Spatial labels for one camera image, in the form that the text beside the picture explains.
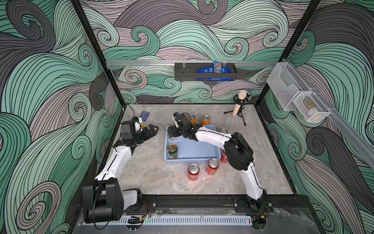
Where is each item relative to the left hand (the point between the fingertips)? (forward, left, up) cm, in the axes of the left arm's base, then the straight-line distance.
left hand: (153, 129), depth 84 cm
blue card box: (+23, +13, -15) cm, 30 cm away
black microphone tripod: (+17, -55, +6) cm, 58 cm away
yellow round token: (-4, +3, +8) cm, 10 cm away
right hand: (+7, -12, -9) cm, 16 cm away
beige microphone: (+18, -54, +10) cm, 58 cm away
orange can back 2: (+13, -33, -7) cm, 36 cm away
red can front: (-20, -34, -7) cm, 40 cm away
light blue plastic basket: (-5, -24, -19) cm, 31 cm away
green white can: (0, -11, -9) cm, 15 cm away
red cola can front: (-23, -23, -6) cm, 33 cm away
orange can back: (+13, -25, -7) cm, 29 cm away
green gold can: (-11, -12, -6) cm, 17 cm away
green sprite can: (+3, -44, -6) cm, 45 cm away
